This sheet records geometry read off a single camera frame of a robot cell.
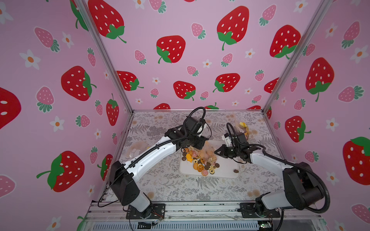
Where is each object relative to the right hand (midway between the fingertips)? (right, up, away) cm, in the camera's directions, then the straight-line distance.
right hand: (213, 153), depth 86 cm
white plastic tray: (+10, -10, +3) cm, 14 cm away
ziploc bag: (+23, +16, +17) cm, 33 cm away
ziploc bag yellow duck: (-3, -1, +4) cm, 5 cm away
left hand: (-6, +9, -9) cm, 14 cm away
